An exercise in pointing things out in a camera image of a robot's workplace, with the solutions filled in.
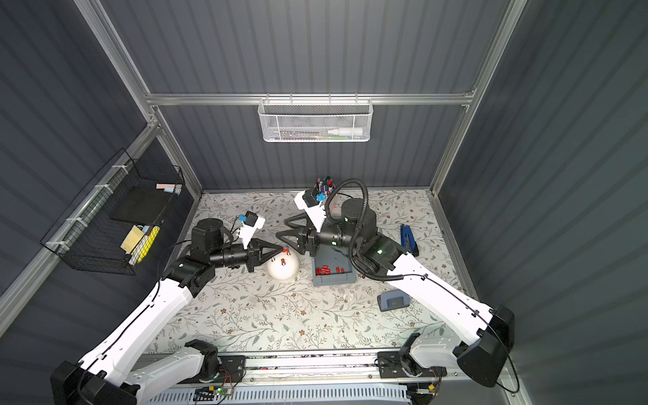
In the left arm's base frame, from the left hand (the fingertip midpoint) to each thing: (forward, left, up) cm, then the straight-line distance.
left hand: (279, 252), depth 68 cm
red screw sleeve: (+6, +2, -16) cm, 17 cm away
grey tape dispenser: (-4, -35, -25) cm, 44 cm away
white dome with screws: (+5, +2, -17) cm, 18 cm away
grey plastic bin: (+10, -15, -27) cm, 32 cm away
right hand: (-2, -3, +12) cm, 13 cm away
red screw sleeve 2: (+1, -1, -1) cm, 2 cm away
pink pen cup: (+40, -12, -14) cm, 44 cm away
